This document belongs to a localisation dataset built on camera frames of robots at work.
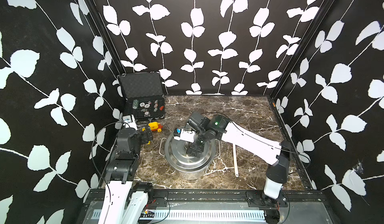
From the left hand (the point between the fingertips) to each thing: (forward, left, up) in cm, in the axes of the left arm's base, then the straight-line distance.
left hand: (138, 125), depth 70 cm
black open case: (+42, +10, -20) cm, 47 cm away
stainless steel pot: (-17, -21, -25) cm, 37 cm away
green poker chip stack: (+35, +16, -24) cm, 46 cm away
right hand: (-7, -24, -7) cm, 25 cm away
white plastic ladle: (-9, -50, -26) cm, 57 cm away
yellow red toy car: (+14, -1, -24) cm, 28 cm away
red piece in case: (+33, -3, -26) cm, 42 cm away
